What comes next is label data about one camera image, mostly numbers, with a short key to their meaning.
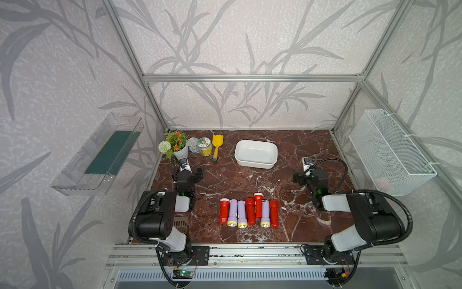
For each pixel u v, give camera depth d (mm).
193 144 1054
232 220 802
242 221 802
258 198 886
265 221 800
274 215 830
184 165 792
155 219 457
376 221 445
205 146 1019
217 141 1150
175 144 958
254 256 753
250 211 836
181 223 824
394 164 600
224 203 861
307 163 806
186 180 697
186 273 707
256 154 1054
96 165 650
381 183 726
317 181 709
